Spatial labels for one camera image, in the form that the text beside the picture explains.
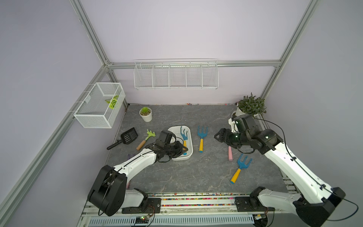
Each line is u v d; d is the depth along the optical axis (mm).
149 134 1021
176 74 992
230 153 906
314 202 390
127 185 449
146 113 1052
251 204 652
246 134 518
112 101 809
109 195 411
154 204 742
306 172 410
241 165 880
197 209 735
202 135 1023
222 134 634
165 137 667
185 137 933
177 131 966
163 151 657
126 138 1019
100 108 826
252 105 921
